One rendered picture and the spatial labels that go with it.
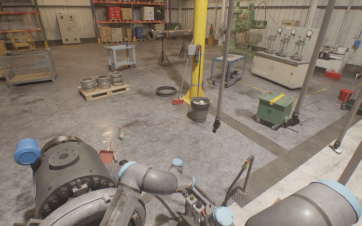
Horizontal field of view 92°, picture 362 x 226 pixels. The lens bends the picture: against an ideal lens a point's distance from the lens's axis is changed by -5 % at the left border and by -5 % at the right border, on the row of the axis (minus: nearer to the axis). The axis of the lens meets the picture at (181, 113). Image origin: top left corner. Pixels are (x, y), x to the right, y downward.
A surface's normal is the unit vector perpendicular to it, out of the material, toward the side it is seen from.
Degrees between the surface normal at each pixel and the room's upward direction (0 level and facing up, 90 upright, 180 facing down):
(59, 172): 12
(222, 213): 19
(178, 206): 0
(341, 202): 25
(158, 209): 0
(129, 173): 32
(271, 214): 47
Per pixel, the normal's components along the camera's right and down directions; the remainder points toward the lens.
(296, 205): -0.34, -0.89
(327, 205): 0.13, -0.74
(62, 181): -0.12, -0.82
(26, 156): 0.62, 0.38
